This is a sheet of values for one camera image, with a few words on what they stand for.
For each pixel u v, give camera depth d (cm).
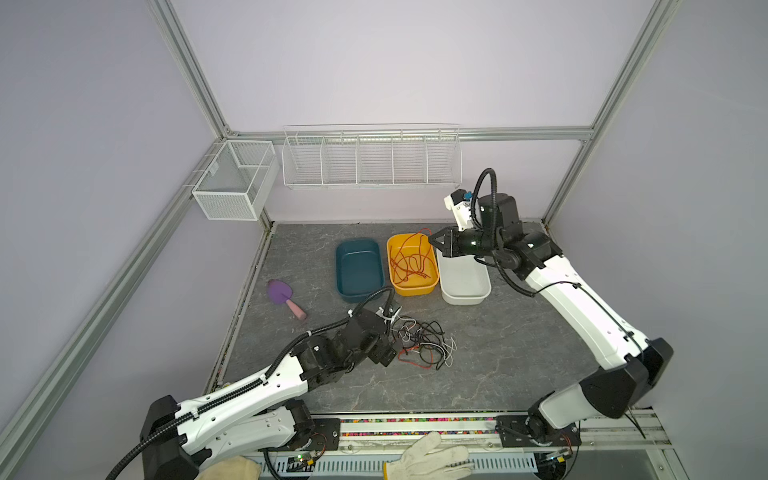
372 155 102
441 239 68
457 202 63
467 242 63
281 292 102
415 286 97
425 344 87
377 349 66
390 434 75
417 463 70
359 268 104
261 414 61
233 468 70
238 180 102
